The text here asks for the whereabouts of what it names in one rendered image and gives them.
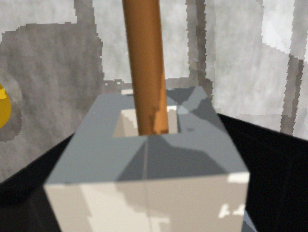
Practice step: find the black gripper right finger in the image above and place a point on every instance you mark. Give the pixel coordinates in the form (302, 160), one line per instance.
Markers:
(277, 194)

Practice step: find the yellow short cylinder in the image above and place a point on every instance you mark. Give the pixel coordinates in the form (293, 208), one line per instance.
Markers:
(4, 107)

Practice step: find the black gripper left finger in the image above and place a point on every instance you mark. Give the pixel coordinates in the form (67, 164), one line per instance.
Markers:
(24, 203)

